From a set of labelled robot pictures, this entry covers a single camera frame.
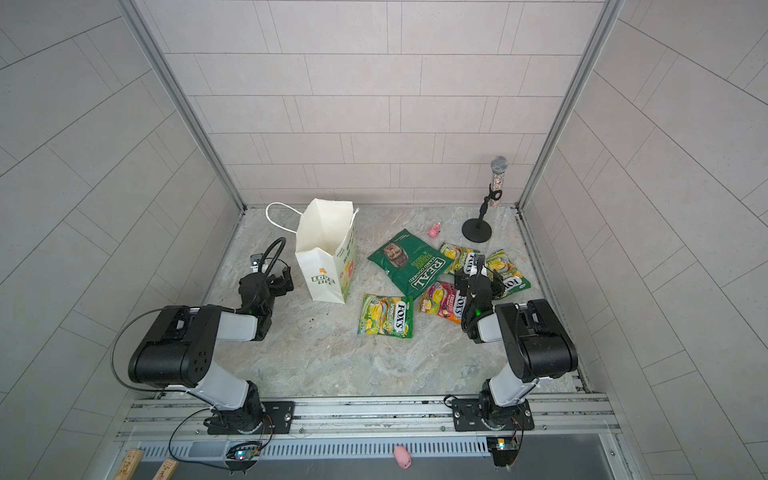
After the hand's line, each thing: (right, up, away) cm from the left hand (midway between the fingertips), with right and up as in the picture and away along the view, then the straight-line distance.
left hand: (279, 263), depth 93 cm
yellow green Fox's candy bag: (+59, +1, +6) cm, 60 cm away
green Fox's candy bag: (+74, -5, 0) cm, 74 cm away
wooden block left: (-20, -40, -29) cm, 54 cm away
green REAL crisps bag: (+42, 0, +6) cm, 42 cm away
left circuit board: (+4, -39, -29) cm, 49 cm away
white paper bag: (+13, +7, +5) cm, 16 cm away
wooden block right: (-12, -41, -30) cm, 52 cm away
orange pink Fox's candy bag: (+52, -10, -5) cm, 53 cm away
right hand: (+63, -1, 0) cm, 63 cm away
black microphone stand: (+67, +11, +15) cm, 69 cm away
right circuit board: (+62, -40, -25) cm, 78 cm away
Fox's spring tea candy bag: (+35, -14, -8) cm, 39 cm away
